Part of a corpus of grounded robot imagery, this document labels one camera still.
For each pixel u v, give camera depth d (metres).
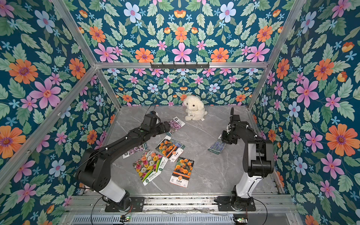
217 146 0.93
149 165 0.87
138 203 0.74
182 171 0.86
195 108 0.99
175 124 1.08
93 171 0.45
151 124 0.70
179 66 0.91
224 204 0.73
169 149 0.94
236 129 0.69
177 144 0.98
